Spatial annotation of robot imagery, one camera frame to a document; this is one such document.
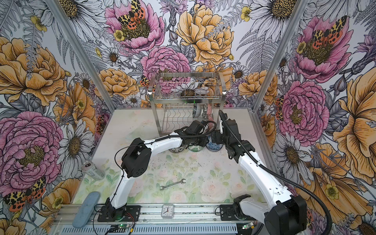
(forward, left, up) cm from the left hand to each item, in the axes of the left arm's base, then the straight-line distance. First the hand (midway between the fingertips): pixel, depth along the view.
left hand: (205, 143), depth 94 cm
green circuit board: (-41, +41, -7) cm, 59 cm away
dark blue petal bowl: (+24, +4, +5) cm, 25 cm away
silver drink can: (-18, +61, +7) cm, 64 cm away
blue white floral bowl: (0, -6, -4) cm, 7 cm away
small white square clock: (-36, +21, -5) cm, 42 cm away
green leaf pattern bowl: (0, +6, -6) cm, 8 cm away
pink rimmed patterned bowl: (+25, -5, +3) cm, 25 cm away
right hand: (-4, -8, +14) cm, 16 cm away
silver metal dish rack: (+41, +18, +1) cm, 45 cm away
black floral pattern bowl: (-1, +17, -5) cm, 18 cm away
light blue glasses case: (-35, +62, -5) cm, 71 cm away
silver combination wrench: (-24, +25, -7) cm, 35 cm away
